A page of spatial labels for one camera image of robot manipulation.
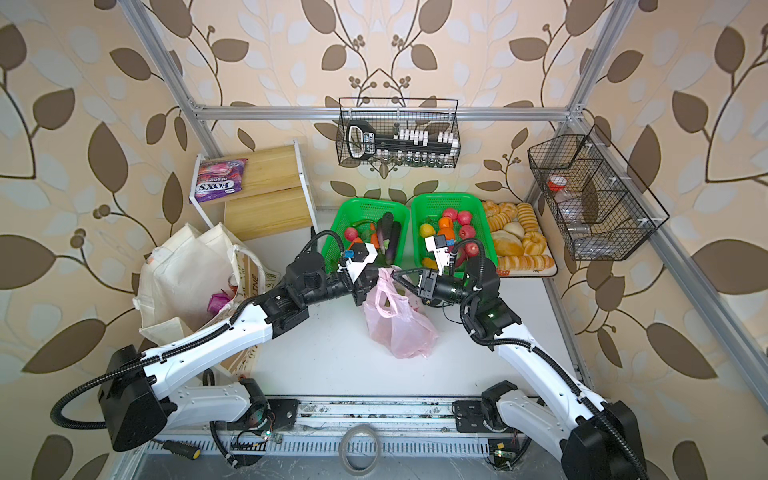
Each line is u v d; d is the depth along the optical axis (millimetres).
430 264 970
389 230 1054
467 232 1058
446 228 1085
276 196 1047
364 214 1158
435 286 608
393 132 806
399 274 667
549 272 1007
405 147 825
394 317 593
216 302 812
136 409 385
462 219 1118
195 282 836
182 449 680
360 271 589
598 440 382
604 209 727
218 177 806
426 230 1083
